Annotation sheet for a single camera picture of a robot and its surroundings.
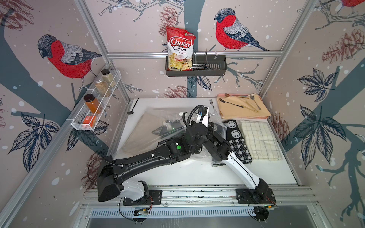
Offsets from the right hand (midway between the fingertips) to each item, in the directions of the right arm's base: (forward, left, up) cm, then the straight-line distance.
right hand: (152, 137), depth 92 cm
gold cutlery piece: (+32, -77, -6) cm, 84 cm away
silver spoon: (+45, -78, -4) cm, 90 cm away
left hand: (-4, -36, +30) cm, 47 cm away
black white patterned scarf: (-4, -56, -1) cm, 56 cm away
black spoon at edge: (+24, +23, -4) cm, 33 cm away
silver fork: (+38, -42, -5) cm, 57 cm away
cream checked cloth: (+1, -71, -2) cm, 71 cm away
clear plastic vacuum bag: (+8, +4, 0) cm, 9 cm away
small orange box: (-8, +22, +29) cm, 37 cm away
